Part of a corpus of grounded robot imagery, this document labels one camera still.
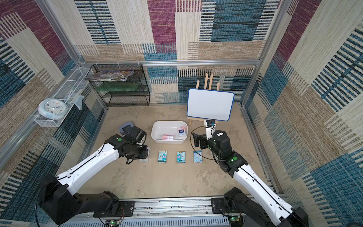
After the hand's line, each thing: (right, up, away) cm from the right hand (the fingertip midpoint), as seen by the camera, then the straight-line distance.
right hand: (201, 130), depth 76 cm
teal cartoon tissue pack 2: (-11, -18, +13) cm, 25 cm away
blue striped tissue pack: (-1, -18, +13) cm, 23 cm away
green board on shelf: (-53, +27, +21) cm, 63 cm away
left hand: (-30, -14, +5) cm, 33 cm away
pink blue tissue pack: (-11, -3, +24) cm, 27 cm away
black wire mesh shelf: (-45, +23, +43) cm, 66 cm away
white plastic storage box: (-27, -1, +28) cm, 39 cm away
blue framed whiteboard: (+8, +15, +18) cm, 25 cm away
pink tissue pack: (-28, -14, -3) cm, 31 cm away
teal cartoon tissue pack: (-23, -18, +13) cm, 32 cm away
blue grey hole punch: (-51, -1, +27) cm, 58 cm away
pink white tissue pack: (-19, -6, +16) cm, 26 cm away
